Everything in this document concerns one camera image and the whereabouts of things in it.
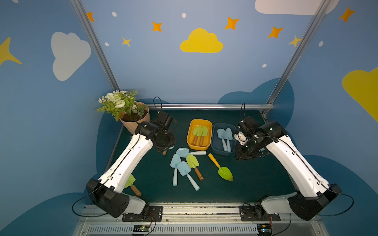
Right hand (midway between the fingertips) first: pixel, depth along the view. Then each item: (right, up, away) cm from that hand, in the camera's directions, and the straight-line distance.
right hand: (239, 156), depth 71 cm
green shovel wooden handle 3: (-22, -9, +23) cm, 33 cm away
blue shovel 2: (-28, -12, +20) cm, 37 cm away
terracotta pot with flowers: (-62, +26, +13) cm, 69 cm away
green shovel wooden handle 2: (-13, +10, +37) cm, 41 cm away
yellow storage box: (-24, +7, +33) cm, 42 cm away
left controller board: (-49, -36, +1) cm, 61 cm away
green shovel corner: (-59, -18, +13) cm, 64 cm away
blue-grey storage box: (-6, +3, +31) cm, 32 cm away
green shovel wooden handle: (-19, +10, +38) cm, 44 cm away
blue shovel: (-1, +8, +36) cm, 37 cm away
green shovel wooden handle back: (-41, -3, +23) cm, 47 cm away
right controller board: (+14, -38, +2) cm, 40 cm away
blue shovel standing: (-34, -7, +22) cm, 41 cm away
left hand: (-33, +6, +5) cm, 34 cm away
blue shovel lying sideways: (-29, -3, +27) cm, 40 cm away
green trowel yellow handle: (-4, -14, +19) cm, 23 cm away
